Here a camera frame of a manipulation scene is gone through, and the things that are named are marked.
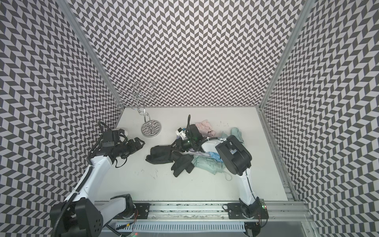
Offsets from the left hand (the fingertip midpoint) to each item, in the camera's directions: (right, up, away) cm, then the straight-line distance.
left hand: (139, 147), depth 83 cm
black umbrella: (+26, -9, -1) cm, 28 cm away
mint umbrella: (+60, +7, +16) cm, 63 cm away
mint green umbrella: (+41, -11, +1) cm, 43 cm away
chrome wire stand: (-1, +10, +21) cm, 23 cm away
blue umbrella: (+45, -7, +6) cm, 45 cm away
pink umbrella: (+39, +9, +19) cm, 44 cm away
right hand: (+17, -3, +4) cm, 18 cm away
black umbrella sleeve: (+11, -6, +6) cm, 13 cm away
